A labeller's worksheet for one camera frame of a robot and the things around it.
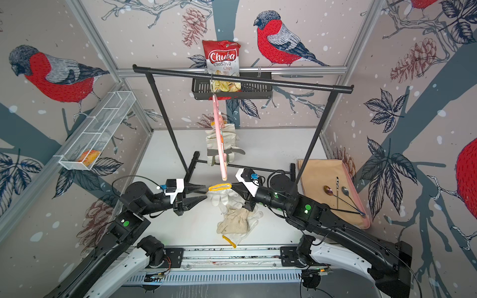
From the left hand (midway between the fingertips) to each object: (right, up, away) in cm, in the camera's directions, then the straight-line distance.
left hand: (206, 189), depth 60 cm
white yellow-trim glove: (+9, -26, +18) cm, 33 cm away
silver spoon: (+64, -9, +32) cm, 72 cm away
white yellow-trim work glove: (+5, -5, +10) cm, 12 cm away
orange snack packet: (-44, +10, +6) cm, 45 cm away
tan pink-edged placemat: (+59, -5, +37) cm, 70 cm away
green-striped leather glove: (+7, +17, +15) cm, 24 cm away
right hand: (+9, +1, +2) cm, 9 cm away
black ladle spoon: (+67, -17, +26) cm, 74 cm away
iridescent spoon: (+55, -9, +31) cm, 64 cm away
